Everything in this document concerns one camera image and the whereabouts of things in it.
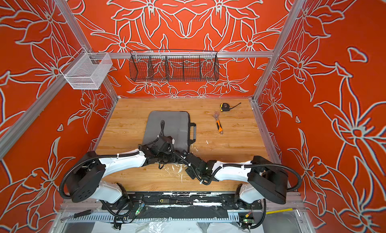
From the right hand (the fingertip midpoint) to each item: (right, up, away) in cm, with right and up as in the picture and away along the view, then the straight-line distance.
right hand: (188, 164), depth 84 cm
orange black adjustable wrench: (+21, +29, +25) cm, 43 cm away
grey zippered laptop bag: (-8, +21, +23) cm, 32 cm away
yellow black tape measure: (+28, +34, +26) cm, 51 cm away
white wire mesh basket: (-64, +57, +8) cm, 86 cm away
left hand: (-5, +4, +1) cm, 6 cm away
